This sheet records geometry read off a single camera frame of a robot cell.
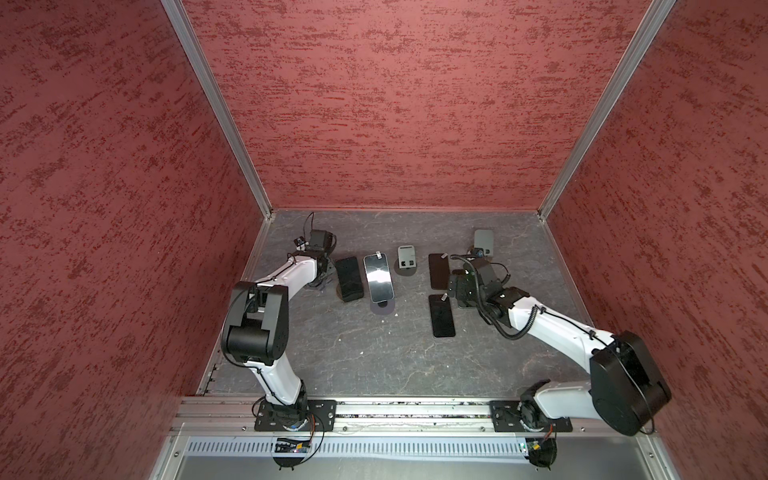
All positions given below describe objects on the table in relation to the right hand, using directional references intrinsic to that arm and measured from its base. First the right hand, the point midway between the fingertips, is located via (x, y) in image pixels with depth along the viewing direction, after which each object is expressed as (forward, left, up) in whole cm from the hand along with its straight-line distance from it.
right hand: (461, 286), depth 89 cm
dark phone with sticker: (+11, +4, -8) cm, 14 cm away
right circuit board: (-41, -14, -9) cm, 44 cm away
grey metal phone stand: (+11, +16, -8) cm, 21 cm away
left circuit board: (-38, +48, -11) cm, 62 cm away
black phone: (+4, +34, 0) cm, 35 cm away
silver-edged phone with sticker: (+3, +25, +2) cm, 25 cm away
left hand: (+8, +45, -4) cm, 46 cm away
